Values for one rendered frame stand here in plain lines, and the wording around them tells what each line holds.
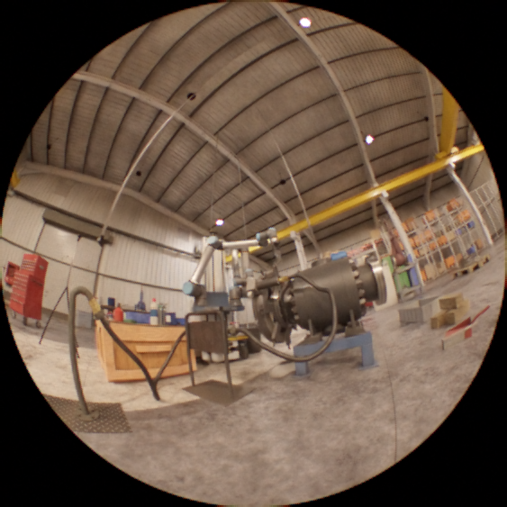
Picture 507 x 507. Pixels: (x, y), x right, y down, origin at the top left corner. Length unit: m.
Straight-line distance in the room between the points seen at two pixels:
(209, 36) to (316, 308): 8.50
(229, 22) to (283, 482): 8.81
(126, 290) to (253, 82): 11.31
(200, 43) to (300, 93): 4.72
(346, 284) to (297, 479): 1.16
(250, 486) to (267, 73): 8.57
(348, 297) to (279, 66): 8.14
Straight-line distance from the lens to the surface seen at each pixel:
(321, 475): 0.57
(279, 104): 8.23
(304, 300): 1.30
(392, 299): 5.14
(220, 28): 8.19
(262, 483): 0.57
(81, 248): 9.81
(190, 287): 1.79
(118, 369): 1.35
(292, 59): 8.34
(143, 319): 2.08
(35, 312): 3.80
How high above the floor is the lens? 0.48
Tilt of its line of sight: 24 degrees up
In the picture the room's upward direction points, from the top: 7 degrees counter-clockwise
